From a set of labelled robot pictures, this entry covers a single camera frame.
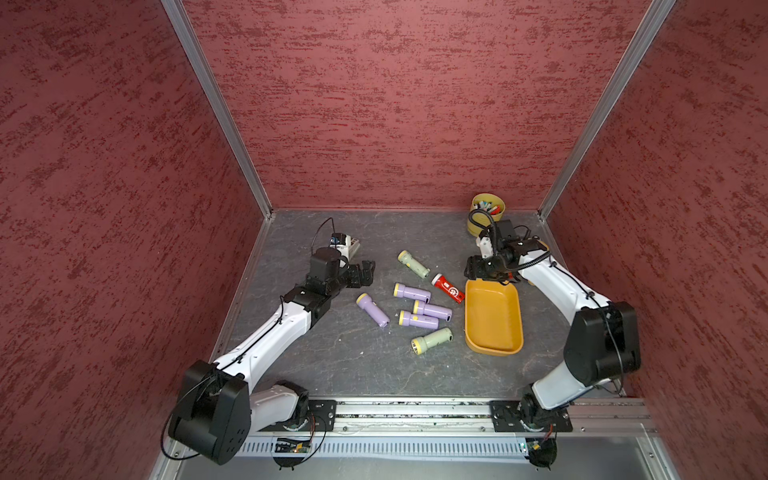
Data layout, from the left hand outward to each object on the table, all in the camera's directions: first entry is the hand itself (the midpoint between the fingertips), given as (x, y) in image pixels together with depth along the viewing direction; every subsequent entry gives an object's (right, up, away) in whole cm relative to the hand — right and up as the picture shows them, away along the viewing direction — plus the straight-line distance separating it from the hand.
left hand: (360, 268), depth 84 cm
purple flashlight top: (+15, -9, +11) cm, 21 cm away
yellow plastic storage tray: (+41, -17, +8) cm, 45 cm away
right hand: (+35, -3, +5) cm, 35 cm away
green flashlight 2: (+17, -22, -1) cm, 28 cm away
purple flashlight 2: (+18, -13, +6) cm, 23 cm away
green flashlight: (+14, +2, +19) cm, 23 cm away
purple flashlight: (+1, -11, +8) cm, 14 cm away
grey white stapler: (-5, +5, +22) cm, 24 cm away
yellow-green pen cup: (+44, +19, +22) cm, 53 cm away
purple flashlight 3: (+13, -15, +3) cm, 21 cm away
